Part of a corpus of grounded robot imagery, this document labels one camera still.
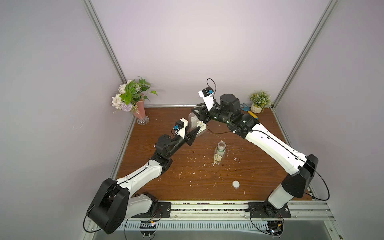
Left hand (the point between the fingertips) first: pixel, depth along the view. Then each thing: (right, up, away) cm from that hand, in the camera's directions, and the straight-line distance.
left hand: (197, 125), depth 72 cm
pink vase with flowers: (-38, +16, +11) cm, 43 cm away
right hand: (-1, +10, -5) cm, 11 cm away
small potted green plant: (+46, +17, +35) cm, 60 cm away
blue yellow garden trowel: (+40, +12, +47) cm, 63 cm away
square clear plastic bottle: (-1, +2, -5) cm, 5 cm away
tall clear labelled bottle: (+12, -14, +6) cm, 20 cm away
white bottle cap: (+21, -33, +10) cm, 41 cm away
